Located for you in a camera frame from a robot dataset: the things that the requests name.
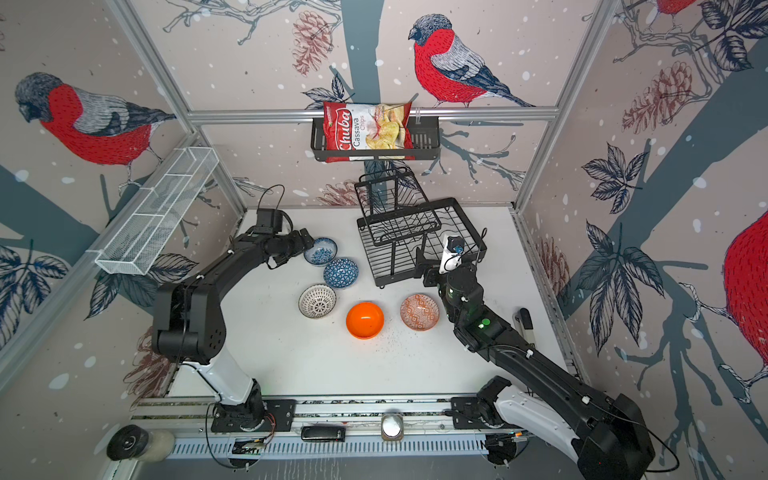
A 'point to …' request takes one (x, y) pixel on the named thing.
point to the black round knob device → (131, 442)
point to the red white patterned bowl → (419, 312)
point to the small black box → (323, 433)
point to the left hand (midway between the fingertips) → (302, 243)
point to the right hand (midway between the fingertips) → (429, 253)
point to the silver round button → (392, 427)
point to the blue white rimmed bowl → (322, 252)
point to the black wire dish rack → (399, 219)
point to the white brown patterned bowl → (317, 301)
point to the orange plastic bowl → (364, 320)
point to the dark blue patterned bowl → (341, 273)
